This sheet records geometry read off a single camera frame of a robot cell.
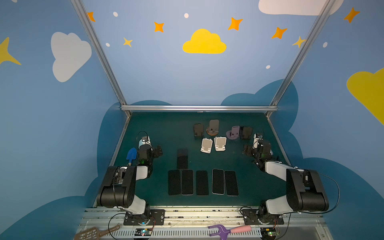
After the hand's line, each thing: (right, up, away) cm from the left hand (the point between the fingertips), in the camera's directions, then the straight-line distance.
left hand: (153, 145), depth 95 cm
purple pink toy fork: (+40, -39, -24) cm, 61 cm away
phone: (+48, -22, -8) cm, 54 cm away
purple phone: (+22, -19, -12) cm, 32 cm away
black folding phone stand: (+30, +9, +11) cm, 33 cm away
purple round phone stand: (+55, +7, +10) cm, 56 cm away
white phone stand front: (+44, +1, +9) cm, 45 cm away
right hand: (+64, +1, 0) cm, 64 cm away
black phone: (+18, -9, +3) cm, 21 cm away
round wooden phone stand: (+40, +10, +11) cm, 42 cm away
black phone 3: (+31, -21, -9) cm, 38 cm away
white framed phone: (+40, -20, -8) cm, 46 cm away
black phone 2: (+14, -20, -10) cm, 27 cm away
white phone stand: (+34, -1, +4) cm, 35 cm away
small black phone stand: (+63, +8, +9) cm, 64 cm away
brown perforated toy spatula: (-22, -39, -24) cm, 51 cm away
